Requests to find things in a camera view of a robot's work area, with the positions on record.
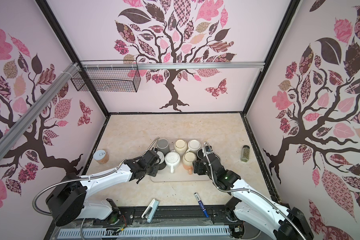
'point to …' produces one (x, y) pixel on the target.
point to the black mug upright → (200, 154)
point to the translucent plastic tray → (180, 175)
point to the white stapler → (150, 212)
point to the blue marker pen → (201, 204)
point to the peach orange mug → (188, 159)
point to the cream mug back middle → (180, 146)
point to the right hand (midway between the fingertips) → (198, 160)
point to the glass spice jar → (245, 153)
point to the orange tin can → (101, 156)
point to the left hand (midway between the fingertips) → (154, 168)
